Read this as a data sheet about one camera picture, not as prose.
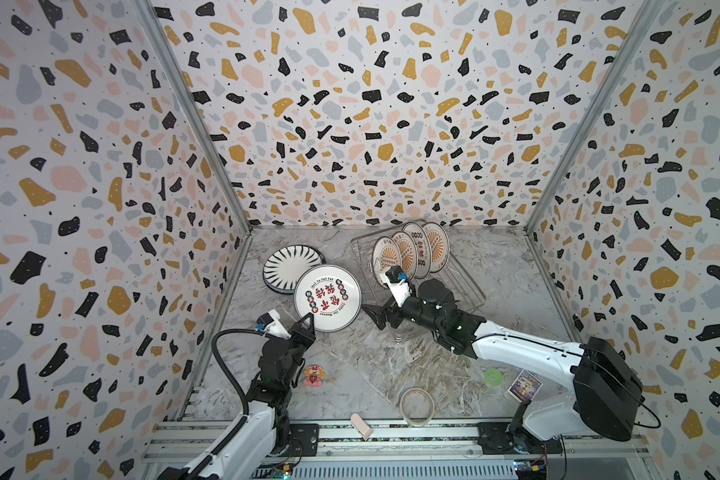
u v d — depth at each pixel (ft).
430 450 2.40
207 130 3.02
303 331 2.61
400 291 2.20
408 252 3.23
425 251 3.28
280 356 2.06
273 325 2.45
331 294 2.86
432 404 2.56
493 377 2.80
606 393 1.39
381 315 2.25
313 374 2.68
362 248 3.84
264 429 1.86
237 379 1.95
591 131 3.03
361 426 2.45
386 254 3.36
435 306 1.90
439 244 3.37
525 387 2.67
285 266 3.51
